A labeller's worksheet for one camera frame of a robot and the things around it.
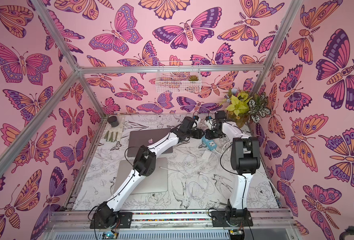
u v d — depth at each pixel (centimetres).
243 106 92
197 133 92
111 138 106
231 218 67
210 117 92
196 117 94
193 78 92
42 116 68
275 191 83
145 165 69
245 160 54
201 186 85
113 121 111
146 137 110
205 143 101
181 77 96
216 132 85
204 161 95
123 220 73
